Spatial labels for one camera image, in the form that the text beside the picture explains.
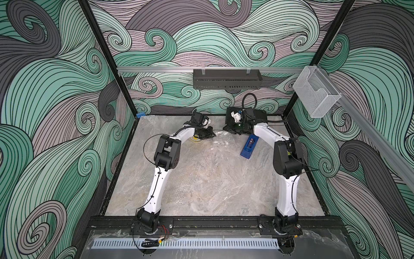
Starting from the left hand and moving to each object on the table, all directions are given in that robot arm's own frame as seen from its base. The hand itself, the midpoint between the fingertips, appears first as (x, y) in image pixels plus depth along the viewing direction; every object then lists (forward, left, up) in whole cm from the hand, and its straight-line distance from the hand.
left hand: (215, 133), depth 103 cm
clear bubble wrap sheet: (-28, +3, -6) cm, 29 cm away
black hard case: (-7, -13, +24) cm, 28 cm away
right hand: (-2, -3, +7) cm, 8 cm away
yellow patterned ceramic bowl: (-3, +13, -3) cm, 14 cm away
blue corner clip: (+22, +57, -5) cm, 61 cm away
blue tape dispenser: (-10, -20, 0) cm, 23 cm away
